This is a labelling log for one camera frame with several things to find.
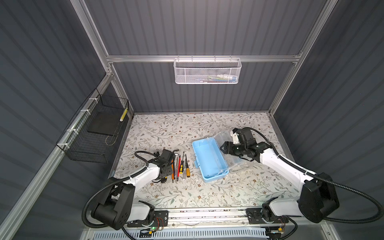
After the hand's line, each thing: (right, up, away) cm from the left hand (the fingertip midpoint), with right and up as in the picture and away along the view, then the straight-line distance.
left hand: (165, 171), depth 89 cm
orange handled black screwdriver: (+14, +2, +1) cm, 14 cm away
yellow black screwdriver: (+10, +4, +2) cm, 11 cm away
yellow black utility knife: (0, -4, -3) cm, 5 cm away
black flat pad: (-29, +29, -10) cm, 43 cm away
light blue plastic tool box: (+29, +6, -4) cm, 30 cm away
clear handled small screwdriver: (+12, 0, -1) cm, 12 cm away
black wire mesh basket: (-32, +22, -17) cm, 43 cm away
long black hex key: (+5, +4, +3) cm, 7 cm away
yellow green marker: (-21, +34, -8) cm, 41 cm away
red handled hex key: (+8, +2, +1) cm, 9 cm away
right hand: (+36, +14, -5) cm, 39 cm away
